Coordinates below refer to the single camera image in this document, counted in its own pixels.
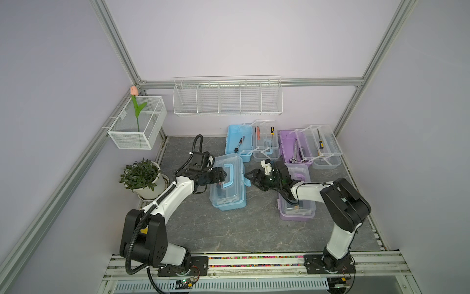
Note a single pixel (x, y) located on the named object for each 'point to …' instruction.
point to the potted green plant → (143, 177)
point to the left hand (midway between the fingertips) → (220, 176)
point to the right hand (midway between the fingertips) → (246, 177)
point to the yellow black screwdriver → (272, 133)
